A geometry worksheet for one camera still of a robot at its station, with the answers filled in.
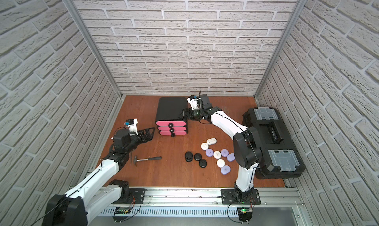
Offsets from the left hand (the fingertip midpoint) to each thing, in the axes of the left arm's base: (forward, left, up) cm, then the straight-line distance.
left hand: (151, 127), depth 83 cm
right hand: (+8, -20, +1) cm, 21 cm away
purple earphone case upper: (-10, -44, -13) cm, 47 cm away
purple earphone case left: (-10, -34, -13) cm, 38 cm away
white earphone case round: (-6, -32, -13) cm, 35 cm away
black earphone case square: (-13, -22, -11) cm, 28 cm away
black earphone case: (-17, -30, -13) cm, 37 cm away
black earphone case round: (-13, -27, -13) cm, 33 cm away
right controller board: (-41, -50, -16) cm, 66 cm away
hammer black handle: (-12, -2, -17) cm, 21 cm away
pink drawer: (+2, -11, 0) cm, 11 cm away
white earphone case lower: (-17, -40, -13) cm, 46 cm away
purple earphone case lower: (-20, -43, -13) cm, 49 cm away
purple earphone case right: (-13, -47, -13) cm, 50 cm away
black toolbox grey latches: (-20, -66, +3) cm, 69 cm away
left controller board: (-40, +12, -18) cm, 45 cm away
